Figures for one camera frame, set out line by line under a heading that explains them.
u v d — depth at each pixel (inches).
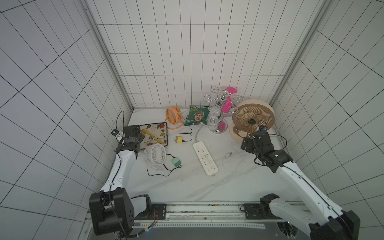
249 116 32.2
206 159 34.6
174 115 39.9
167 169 33.9
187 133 40.4
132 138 24.9
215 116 39.5
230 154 36.3
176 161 34.5
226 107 32.0
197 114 40.7
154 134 40.8
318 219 15.8
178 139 38.8
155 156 32.6
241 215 28.6
